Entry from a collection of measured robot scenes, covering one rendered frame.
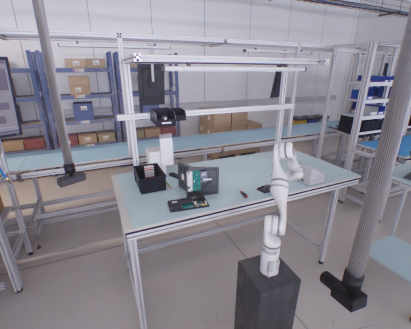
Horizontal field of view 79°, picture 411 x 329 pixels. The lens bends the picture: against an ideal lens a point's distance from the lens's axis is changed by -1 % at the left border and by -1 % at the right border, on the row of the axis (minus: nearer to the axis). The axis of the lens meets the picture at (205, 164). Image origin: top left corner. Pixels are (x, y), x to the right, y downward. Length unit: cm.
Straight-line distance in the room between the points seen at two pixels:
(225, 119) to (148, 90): 229
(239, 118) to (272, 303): 441
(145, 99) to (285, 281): 271
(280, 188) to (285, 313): 68
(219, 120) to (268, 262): 411
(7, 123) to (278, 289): 194
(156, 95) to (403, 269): 313
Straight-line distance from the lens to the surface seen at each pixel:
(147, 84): 339
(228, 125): 535
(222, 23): 636
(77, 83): 513
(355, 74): 470
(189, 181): 178
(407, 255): 299
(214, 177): 182
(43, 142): 536
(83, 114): 515
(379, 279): 309
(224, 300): 246
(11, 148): 547
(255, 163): 252
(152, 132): 538
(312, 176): 212
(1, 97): 207
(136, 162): 231
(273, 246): 135
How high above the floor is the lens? 185
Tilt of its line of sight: 20 degrees down
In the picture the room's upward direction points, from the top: straight up
